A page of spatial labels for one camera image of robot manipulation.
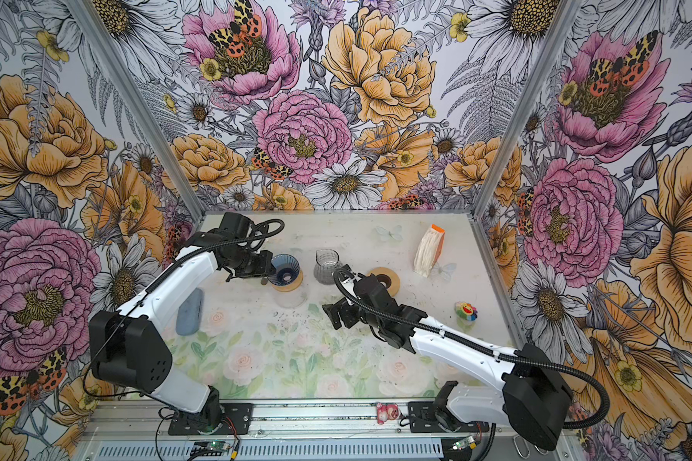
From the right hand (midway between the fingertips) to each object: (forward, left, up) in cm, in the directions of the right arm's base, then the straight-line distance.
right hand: (340, 306), depth 80 cm
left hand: (+9, +20, +1) cm, 21 cm away
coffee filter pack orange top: (+23, -30, -6) cm, 38 cm away
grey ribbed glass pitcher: (+24, +5, -11) cm, 27 cm away
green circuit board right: (-30, -31, -15) cm, 45 cm away
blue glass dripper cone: (+14, +17, -2) cm, 21 cm away
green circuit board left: (-30, +32, -14) cm, 46 cm away
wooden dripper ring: (+8, +14, -2) cm, 16 cm away
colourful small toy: (+4, -39, -13) cm, 41 cm away
